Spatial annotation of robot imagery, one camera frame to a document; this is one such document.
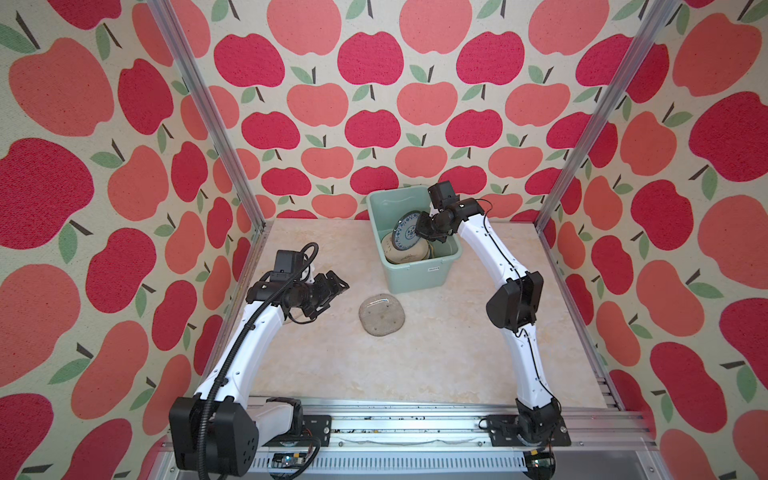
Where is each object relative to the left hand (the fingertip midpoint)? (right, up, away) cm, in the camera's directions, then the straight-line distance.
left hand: (345, 294), depth 79 cm
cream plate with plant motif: (+24, +12, +27) cm, 38 cm away
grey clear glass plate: (+10, -9, +17) cm, 21 cm away
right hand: (+23, +18, +16) cm, 33 cm away
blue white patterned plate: (+17, +17, +20) cm, 31 cm away
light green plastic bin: (+11, +28, +29) cm, 41 cm away
